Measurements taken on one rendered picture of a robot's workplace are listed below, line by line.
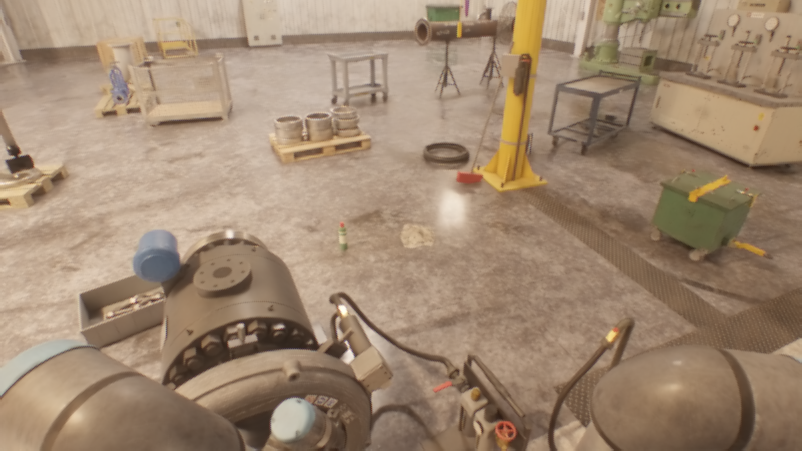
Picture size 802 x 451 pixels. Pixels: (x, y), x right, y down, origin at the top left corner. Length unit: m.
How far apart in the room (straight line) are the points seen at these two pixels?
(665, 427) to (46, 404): 0.64
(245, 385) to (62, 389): 0.76
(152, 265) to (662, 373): 1.63
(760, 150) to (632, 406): 5.81
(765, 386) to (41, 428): 0.72
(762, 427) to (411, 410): 1.84
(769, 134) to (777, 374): 5.72
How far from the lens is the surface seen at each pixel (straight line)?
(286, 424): 1.01
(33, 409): 0.53
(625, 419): 0.59
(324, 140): 5.33
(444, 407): 2.29
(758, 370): 0.61
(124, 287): 3.34
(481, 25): 8.56
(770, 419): 0.60
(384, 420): 2.25
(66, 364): 0.55
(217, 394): 1.24
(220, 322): 1.54
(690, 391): 0.57
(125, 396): 0.49
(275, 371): 1.25
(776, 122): 6.26
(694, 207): 3.75
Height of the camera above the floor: 1.90
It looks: 28 degrees down
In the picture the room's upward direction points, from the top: straight up
